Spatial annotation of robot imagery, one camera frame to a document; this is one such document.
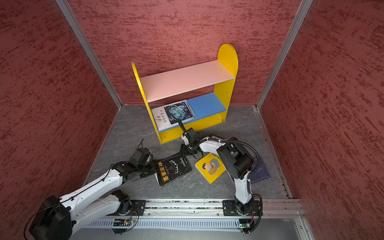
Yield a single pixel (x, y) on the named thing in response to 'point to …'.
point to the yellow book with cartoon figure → (211, 166)
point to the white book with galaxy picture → (166, 116)
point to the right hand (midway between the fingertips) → (180, 156)
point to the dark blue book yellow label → (215, 136)
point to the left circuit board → (122, 222)
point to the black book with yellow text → (169, 169)
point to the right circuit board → (244, 223)
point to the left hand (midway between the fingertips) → (159, 171)
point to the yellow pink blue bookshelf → (210, 109)
